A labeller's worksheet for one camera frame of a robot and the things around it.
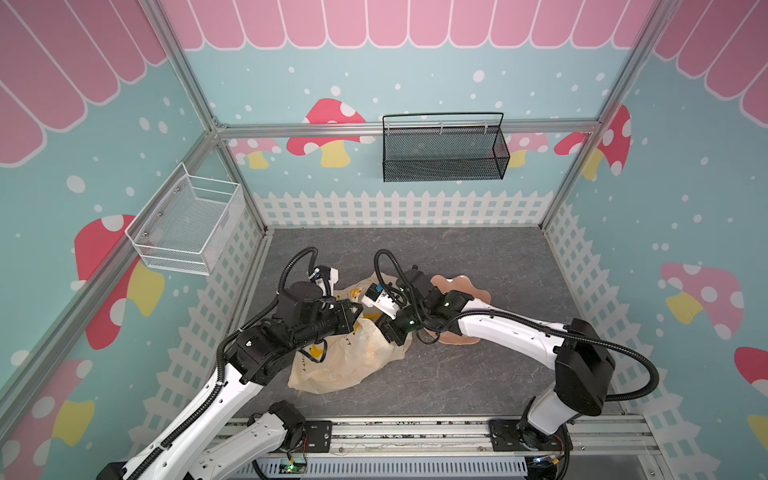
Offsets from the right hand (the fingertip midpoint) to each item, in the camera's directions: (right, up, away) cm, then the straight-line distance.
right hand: (369, 336), depth 74 cm
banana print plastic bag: (-3, -3, -6) cm, 8 cm away
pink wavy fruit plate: (+27, +11, +25) cm, 39 cm away
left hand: (-1, +6, -6) cm, 9 cm away
